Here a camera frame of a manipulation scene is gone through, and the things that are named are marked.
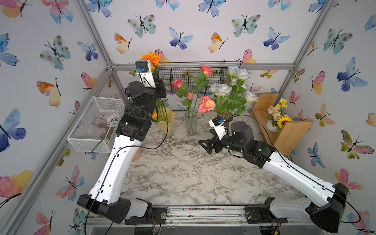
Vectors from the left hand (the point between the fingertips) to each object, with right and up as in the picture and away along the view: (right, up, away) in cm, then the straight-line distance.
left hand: (155, 72), depth 58 cm
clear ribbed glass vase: (+13, -18, +38) cm, 44 cm away
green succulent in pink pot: (-21, -41, +37) cm, 59 cm away
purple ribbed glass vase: (+36, -16, +34) cm, 52 cm away
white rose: (+32, -9, +24) cm, 41 cm away
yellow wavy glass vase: (-3, -20, +26) cm, 32 cm away
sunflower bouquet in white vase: (+64, -17, +28) cm, 72 cm away
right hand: (+21, -26, +10) cm, 34 cm away
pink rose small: (+13, -4, +28) cm, 31 cm away
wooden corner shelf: (+66, -29, +26) cm, 77 cm away
